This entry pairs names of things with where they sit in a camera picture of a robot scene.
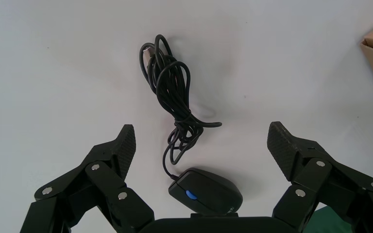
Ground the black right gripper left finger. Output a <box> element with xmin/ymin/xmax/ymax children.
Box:
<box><xmin>20</xmin><ymin>124</ymin><xmax>155</xmax><ymax>233</ymax></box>

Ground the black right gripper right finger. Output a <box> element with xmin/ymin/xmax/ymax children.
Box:
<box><xmin>266</xmin><ymin>121</ymin><xmax>373</xmax><ymax>233</ymax></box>

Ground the black wired computer mouse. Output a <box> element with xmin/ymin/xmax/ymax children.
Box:
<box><xmin>138</xmin><ymin>34</ymin><xmax>244</xmax><ymax>216</ymax></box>

